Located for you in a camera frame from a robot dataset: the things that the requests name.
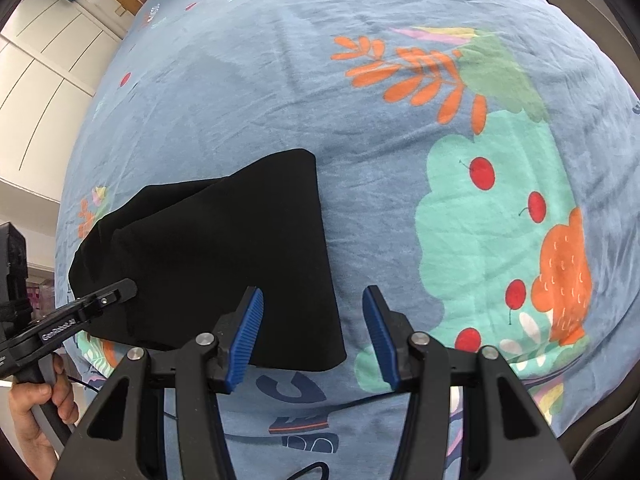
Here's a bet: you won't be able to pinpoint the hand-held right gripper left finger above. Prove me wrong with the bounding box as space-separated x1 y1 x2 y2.
39 286 265 480

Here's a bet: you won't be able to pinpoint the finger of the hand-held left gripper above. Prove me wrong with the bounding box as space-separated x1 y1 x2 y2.
75 278 139 322

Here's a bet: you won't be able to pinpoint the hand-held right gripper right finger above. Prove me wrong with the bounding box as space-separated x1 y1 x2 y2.
361 285 577 480

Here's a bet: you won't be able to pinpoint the black pants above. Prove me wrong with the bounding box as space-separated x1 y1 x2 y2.
67 148 348 372

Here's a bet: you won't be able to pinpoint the person's left hand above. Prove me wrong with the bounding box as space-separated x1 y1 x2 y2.
7 354 81 472

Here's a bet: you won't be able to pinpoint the blue printed bed sheet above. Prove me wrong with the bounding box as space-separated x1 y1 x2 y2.
52 0 640 480

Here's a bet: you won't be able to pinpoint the white wardrobe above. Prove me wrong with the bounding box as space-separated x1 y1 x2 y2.
0 0 125 203

